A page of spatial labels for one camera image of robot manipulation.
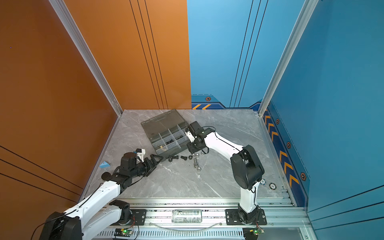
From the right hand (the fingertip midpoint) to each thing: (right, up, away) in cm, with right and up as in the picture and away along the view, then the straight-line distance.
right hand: (191, 148), depth 91 cm
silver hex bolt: (+3, -11, 0) cm, 11 cm away
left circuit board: (-32, -38, -20) cm, 53 cm away
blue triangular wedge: (-54, -11, 0) cm, 55 cm away
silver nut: (+3, -5, +5) cm, 8 cm away
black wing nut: (-14, +3, +11) cm, 19 cm away
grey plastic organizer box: (-18, +8, +15) cm, 25 cm away
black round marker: (+46, -20, -8) cm, 51 cm away
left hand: (-17, -6, -7) cm, 19 cm away
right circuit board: (+32, -36, -21) cm, 52 cm away
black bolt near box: (-13, -7, +1) cm, 15 cm away
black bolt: (-4, -7, +3) cm, 9 cm away
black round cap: (-44, -13, -13) cm, 48 cm away
